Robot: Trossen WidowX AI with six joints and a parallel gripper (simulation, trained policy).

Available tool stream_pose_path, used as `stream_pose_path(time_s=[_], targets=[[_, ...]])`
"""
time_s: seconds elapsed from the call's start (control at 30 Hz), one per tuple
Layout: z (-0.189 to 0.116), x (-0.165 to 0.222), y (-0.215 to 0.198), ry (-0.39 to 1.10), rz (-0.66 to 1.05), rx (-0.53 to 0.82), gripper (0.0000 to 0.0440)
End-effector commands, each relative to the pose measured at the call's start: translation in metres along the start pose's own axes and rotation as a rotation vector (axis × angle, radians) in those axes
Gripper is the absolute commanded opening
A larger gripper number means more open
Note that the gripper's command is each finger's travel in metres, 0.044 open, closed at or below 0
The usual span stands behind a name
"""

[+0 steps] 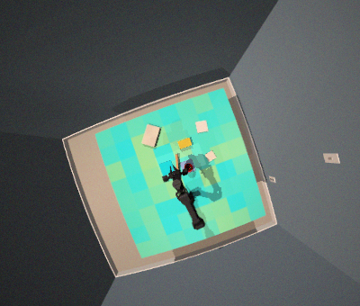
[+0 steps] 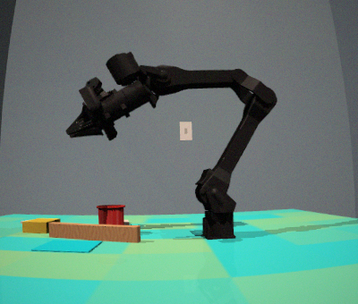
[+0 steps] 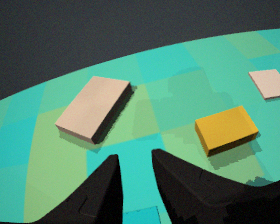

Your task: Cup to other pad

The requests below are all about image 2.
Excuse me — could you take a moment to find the brown long rectangular bar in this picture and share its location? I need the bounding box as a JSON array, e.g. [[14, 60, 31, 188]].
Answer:
[[48, 222, 141, 243]]

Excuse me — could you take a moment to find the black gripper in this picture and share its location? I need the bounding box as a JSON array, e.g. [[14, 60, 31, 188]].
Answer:
[[65, 86, 132, 141]]

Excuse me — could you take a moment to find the red cup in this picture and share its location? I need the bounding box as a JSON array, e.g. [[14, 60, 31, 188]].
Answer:
[[97, 205, 125, 225]]

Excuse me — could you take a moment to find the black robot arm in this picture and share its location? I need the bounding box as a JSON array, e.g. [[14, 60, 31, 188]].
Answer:
[[106, 52, 277, 240]]

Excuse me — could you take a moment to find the yellow rectangular block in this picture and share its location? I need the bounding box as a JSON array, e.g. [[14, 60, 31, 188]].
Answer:
[[22, 218, 61, 234]]

